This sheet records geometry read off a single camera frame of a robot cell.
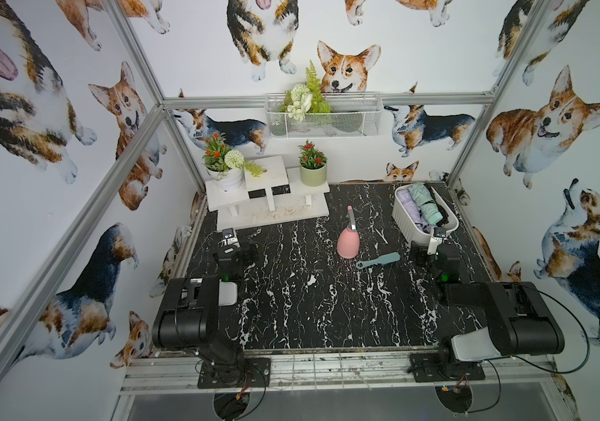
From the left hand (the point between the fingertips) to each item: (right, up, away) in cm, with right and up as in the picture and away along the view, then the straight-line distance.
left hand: (238, 237), depth 94 cm
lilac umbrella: (+64, +10, +1) cm, 64 cm away
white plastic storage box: (+60, +4, -4) cm, 60 cm away
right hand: (+67, 0, -2) cm, 67 cm away
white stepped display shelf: (+10, +16, +9) cm, 21 cm away
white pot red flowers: (-2, +24, -6) cm, 25 cm away
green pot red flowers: (+27, +25, -4) cm, 37 cm away
